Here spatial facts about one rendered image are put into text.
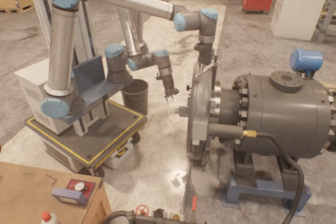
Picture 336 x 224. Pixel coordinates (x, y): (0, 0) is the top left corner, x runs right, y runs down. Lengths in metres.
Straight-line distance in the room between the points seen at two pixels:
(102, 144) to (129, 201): 0.50
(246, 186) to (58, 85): 1.38
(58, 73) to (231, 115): 1.10
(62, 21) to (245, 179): 1.52
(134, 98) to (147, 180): 0.85
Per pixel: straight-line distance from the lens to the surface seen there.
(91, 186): 1.49
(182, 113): 1.53
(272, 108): 1.53
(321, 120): 1.64
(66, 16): 1.13
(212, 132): 1.29
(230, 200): 1.91
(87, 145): 1.93
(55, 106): 1.33
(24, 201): 1.59
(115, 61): 1.74
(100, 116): 2.14
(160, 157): 2.15
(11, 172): 1.78
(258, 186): 1.80
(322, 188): 2.35
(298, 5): 5.23
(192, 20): 1.16
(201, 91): 1.37
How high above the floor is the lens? 1.67
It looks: 36 degrees down
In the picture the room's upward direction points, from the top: straight up
